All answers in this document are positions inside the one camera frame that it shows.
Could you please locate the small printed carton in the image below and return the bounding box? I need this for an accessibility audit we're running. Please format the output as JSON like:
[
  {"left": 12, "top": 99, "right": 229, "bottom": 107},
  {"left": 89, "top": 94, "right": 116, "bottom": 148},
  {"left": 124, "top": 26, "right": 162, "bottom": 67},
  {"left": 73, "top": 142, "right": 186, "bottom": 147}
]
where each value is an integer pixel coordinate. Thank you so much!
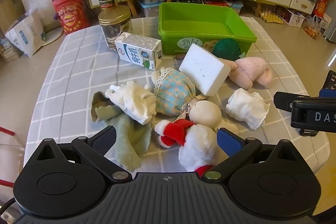
[{"left": 285, "top": 7, "right": 305, "bottom": 28}]

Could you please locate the white sponge block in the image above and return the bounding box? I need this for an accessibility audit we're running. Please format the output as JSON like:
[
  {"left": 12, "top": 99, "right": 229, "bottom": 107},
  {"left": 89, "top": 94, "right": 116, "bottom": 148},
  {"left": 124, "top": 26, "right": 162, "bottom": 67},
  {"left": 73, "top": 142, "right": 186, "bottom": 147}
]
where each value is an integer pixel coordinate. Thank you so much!
[{"left": 179, "top": 43, "right": 231, "bottom": 97}]

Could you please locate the tin can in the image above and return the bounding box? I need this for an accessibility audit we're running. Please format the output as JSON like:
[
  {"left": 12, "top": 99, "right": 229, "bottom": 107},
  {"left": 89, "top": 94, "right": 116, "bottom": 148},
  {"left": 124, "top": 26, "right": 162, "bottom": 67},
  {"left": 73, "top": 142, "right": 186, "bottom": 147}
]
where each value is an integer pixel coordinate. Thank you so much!
[{"left": 99, "top": 0, "right": 118, "bottom": 10}]

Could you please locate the white paper bag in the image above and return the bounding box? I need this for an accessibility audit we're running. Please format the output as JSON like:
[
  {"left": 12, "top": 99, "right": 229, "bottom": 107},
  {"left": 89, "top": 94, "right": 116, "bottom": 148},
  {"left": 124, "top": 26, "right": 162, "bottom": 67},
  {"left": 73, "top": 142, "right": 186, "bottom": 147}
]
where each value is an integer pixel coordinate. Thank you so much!
[{"left": 5, "top": 13, "right": 46, "bottom": 58}]

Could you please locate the white green milk carton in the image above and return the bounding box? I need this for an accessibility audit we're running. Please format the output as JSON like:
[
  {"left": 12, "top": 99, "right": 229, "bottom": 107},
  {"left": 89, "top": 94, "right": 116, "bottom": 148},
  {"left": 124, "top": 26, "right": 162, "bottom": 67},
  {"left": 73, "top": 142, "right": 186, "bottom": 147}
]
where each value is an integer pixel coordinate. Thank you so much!
[{"left": 114, "top": 32, "right": 163, "bottom": 70}]

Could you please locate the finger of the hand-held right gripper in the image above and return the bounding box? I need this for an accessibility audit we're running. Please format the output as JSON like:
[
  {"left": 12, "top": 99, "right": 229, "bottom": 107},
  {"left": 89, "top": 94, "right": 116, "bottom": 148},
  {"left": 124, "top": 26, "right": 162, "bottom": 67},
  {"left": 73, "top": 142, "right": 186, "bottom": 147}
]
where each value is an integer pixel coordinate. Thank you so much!
[
  {"left": 319, "top": 70, "right": 336, "bottom": 98},
  {"left": 273, "top": 91, "right": 319, "bottom": 112}
]

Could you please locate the red gift box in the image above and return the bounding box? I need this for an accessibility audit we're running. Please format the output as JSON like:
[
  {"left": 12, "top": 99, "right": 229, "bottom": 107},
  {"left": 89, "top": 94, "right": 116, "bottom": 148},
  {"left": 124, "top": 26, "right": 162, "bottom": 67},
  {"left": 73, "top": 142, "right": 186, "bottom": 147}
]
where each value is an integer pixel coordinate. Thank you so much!
[{"left": 314, "top": 0, "right": 328, "bottom": 17}]

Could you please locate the red metal frame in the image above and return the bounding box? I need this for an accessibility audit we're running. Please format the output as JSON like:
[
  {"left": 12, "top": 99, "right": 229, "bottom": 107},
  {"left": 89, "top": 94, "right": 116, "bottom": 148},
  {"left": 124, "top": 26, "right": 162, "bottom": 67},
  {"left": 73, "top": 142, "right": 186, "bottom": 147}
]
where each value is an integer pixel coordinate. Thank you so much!
[{"left": 0, "top": 126, "right": 16, "bottom": 188}]

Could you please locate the clear jar gold lid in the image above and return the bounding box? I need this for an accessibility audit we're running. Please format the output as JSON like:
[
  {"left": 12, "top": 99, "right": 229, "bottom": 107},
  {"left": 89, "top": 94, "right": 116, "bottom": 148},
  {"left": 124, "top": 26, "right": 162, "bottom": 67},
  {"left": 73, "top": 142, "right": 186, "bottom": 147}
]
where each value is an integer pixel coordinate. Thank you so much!
[{"left": 98, "top": 5, "right": 133, "bottom": 53}]

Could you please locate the red snack bag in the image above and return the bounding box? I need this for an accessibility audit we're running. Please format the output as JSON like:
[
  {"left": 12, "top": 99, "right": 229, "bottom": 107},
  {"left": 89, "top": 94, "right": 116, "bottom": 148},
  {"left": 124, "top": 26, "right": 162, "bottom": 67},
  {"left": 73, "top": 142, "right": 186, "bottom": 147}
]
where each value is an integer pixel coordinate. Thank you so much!
[{"left": 52, "top": 0, "right": 88, "bottom": 35}]

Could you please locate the green plastic bin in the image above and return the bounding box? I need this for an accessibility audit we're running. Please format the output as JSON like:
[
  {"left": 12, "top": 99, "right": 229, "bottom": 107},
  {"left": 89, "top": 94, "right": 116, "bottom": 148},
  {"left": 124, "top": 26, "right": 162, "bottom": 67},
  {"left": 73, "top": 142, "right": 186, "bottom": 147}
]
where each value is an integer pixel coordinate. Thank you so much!
[{"left": 158, "top": 2, "right": 257, "bottom": 56}]

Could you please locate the green brown turtle plush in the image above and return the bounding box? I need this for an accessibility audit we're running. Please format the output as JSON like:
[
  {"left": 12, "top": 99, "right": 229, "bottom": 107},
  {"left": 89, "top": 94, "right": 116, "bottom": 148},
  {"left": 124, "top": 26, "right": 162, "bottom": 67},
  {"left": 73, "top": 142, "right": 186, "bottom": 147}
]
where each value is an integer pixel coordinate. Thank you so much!
[{"left": 202, "top": 38, "right": 242, "bottom": 61}]

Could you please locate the bag of oranges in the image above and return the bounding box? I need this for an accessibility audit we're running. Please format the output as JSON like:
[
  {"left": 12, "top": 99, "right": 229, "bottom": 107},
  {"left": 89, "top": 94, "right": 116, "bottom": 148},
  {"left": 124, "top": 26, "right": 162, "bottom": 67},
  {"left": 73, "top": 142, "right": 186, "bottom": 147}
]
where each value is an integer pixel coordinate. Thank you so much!
[{"left": 304, "top": 15, "right": 322, "bottom": 39}]

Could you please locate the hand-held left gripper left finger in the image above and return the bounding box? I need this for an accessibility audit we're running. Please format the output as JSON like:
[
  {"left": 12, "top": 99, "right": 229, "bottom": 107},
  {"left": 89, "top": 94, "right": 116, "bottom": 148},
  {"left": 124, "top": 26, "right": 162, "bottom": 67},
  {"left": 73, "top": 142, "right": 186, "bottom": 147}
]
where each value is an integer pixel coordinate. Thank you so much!
[{"left": 37, "top": 126, "right": 132, "bottom": 184}]

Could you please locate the plush doll blue checked dress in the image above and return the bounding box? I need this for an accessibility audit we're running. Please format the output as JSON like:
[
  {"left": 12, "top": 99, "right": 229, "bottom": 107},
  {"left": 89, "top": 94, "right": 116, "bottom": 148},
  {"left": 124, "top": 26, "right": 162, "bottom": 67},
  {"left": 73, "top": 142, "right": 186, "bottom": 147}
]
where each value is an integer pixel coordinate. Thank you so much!
[{"left": 144, "top": 67, "right": 204, "bottom": 117}]

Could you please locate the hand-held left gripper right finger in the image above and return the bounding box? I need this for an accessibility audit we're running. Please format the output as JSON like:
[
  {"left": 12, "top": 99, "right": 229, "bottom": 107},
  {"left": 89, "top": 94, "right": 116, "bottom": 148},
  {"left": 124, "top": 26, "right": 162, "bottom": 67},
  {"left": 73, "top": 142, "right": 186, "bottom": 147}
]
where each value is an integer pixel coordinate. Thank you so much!
[{"left": 202, "top": 127, "right": 297, "bottom": 184}]

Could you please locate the grey checked tablecloth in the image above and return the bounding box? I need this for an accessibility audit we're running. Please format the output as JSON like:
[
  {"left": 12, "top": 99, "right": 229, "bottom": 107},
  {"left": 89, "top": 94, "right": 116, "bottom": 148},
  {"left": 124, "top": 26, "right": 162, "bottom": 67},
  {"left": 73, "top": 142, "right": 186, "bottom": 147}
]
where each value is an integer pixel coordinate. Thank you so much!
[{"left": 24, "top": 17, "right": 331, "bottom": 182}]

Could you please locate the green towel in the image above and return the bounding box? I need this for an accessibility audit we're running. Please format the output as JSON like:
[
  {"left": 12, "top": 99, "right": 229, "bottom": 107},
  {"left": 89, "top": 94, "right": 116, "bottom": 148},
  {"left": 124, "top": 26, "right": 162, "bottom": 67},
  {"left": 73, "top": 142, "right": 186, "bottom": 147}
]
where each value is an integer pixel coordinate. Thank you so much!
[{"left": 91, "top": 91, "right": 153, "bottom": 172}]

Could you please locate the beige doll red white outfit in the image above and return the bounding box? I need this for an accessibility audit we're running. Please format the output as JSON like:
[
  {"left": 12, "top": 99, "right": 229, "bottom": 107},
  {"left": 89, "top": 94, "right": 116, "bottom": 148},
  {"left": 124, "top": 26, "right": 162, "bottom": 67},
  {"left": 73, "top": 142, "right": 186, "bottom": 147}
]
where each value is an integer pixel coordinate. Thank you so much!
[{"left": 154, "top": 100, "right": 239, "bottom": 177}]

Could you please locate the white cloth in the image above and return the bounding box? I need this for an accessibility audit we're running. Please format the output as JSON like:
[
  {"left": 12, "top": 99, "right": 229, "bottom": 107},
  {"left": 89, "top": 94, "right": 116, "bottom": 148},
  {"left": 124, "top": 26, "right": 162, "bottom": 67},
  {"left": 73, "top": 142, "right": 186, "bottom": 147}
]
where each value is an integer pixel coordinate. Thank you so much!
[
  {"left": 105, "top": 81, "right": 156, "bottom": 125},
  {"left": 225, "top": 88, "right": 271, "bottom": 131}
]

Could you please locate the pink plush toy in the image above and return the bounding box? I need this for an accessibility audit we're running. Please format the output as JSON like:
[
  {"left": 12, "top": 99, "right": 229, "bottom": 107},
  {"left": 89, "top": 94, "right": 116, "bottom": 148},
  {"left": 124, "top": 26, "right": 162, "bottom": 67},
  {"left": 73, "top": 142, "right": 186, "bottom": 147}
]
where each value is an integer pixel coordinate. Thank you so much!
[{"left": 218, "top": 56, "right": 273, "bottom": 90}]

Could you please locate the clear storage box blue lid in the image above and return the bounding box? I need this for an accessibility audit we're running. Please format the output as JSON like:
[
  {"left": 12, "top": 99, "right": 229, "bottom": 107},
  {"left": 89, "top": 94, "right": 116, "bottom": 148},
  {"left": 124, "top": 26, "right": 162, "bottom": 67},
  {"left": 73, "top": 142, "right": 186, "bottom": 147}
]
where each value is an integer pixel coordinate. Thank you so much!
[{"left": 138, "top": 0, "right": 160, "bottom": 18}]

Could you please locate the row of yellow bottles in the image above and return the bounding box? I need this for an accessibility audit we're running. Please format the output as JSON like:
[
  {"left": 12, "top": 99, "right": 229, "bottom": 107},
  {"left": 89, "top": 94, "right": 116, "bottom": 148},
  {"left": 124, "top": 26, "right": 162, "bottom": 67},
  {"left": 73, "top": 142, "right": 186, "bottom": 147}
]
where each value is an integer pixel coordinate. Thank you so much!
[{"left": 260, "top": 10, "right": 284, "bottom": 24}]

